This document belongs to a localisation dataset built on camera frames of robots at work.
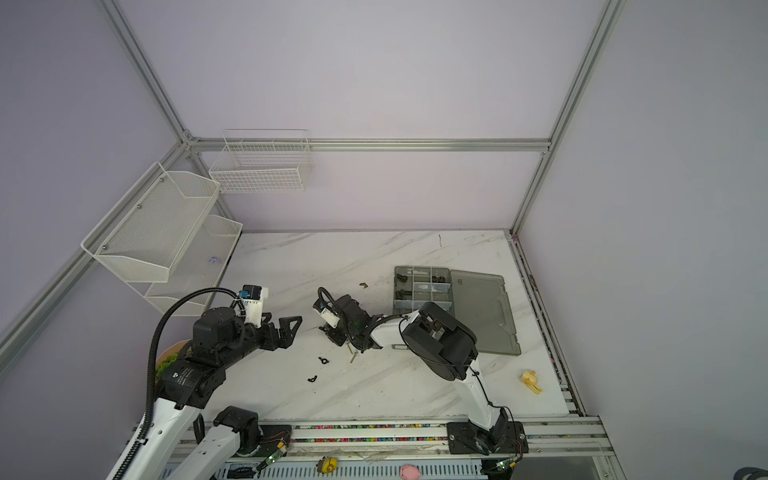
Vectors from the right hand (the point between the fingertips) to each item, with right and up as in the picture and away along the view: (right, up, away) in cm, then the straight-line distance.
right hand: (325, 324), depth 93 cm
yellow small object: (+6, -28, -24) cm, 37 cm away
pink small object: (+26, -29, -24) cm, 46 cm away
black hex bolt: (+25, +14, +12) cm, 31 cm away
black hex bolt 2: (+25, +8, +7) cm, 27 cm away
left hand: (-5, +5, -20) cm, 22 cm away
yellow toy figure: (+59, -12, -13) cm, 62 cm away
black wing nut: (+1, -9, -6) cm, 11 cm away
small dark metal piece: (+11, +12, +11) cm, 20 cm away
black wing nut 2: (-1, -14, -9) cm, 17 cm away
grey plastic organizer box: (+51, +6, +8) cm, 52 cm away
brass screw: (+10, -8, -5) cm, 14 cm away
